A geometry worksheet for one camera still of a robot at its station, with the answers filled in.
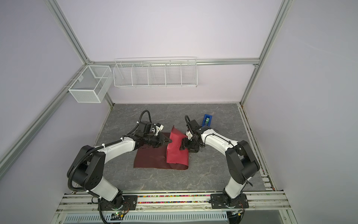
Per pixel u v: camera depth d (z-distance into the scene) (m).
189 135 0.84
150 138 0.76
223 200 0.67
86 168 0.45
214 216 0.71
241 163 0.46
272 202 0.76
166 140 0.81
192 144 0.76
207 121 1.02
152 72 1.00
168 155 0.83
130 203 0.74
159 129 0.84
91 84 0.97
